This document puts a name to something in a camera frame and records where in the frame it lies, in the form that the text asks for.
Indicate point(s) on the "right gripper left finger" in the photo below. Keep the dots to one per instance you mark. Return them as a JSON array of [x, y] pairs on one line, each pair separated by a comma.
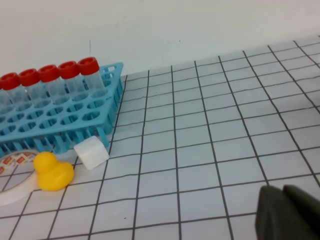
[[277, 218]]

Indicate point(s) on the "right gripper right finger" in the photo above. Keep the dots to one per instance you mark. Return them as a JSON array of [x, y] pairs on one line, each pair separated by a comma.
[[307, 205]]

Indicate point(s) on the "blue test tube rack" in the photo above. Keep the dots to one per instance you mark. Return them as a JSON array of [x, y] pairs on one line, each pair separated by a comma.
[[58, 128]]

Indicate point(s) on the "red-capped tube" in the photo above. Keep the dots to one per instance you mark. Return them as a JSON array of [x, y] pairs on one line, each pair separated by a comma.
[[31, 81], [90, 69], [51, 77], [10, 82], [70, 72]]

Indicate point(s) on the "checkered white table cloth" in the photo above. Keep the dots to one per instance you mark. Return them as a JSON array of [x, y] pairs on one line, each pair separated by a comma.
[[192, 146]]

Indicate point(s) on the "white foam cube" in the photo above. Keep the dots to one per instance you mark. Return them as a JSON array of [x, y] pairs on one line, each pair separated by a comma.
[[91, 152]]

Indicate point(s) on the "yellow rubber duck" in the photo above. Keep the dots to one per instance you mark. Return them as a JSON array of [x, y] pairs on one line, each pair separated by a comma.
[[52, 175]]

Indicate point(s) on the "white tape roll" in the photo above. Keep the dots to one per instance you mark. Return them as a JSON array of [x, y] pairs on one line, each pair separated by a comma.
[[17, 176]]

